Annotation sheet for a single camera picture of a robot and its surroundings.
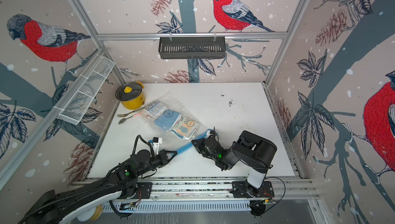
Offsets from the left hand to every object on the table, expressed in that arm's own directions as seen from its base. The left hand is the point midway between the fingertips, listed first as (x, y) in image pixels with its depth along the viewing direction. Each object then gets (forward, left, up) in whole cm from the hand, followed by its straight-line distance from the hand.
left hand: (179, 152), depth 76 cm
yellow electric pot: (+36, +34, -6) cm, 50 cm away
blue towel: (+23, +11, -8) cm, 27 cm away
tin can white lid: (-25, +35, -4) cm, 43 cm away
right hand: (+9, -5, -6) cm, 12 cm away
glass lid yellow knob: (+40, +38, +2) cm, 55 cm away
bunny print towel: (+18, -1, -7) cm, 19 cm away
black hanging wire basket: (+68, -4, +17) cm, 70 cm away
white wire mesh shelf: (+19, +56, +12) cm, 61 cm away
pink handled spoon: (+25, +42, -10) cm, 50 cm away
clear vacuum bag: (+39, +8, -10) cm, 41 cm away
